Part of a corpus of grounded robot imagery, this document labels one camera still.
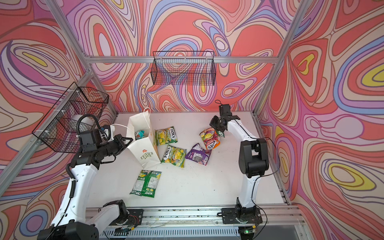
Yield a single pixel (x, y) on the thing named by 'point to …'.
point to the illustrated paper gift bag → (144, 145)
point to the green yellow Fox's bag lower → (175, 155)
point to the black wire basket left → (59, 128)
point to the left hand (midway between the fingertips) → (133, 138)
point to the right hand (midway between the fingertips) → (212, 126)
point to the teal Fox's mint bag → (140, 134)
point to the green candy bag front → (146, 183)
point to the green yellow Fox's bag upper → (165, 136)
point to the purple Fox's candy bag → (198, 154)
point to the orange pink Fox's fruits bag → (210, 138)
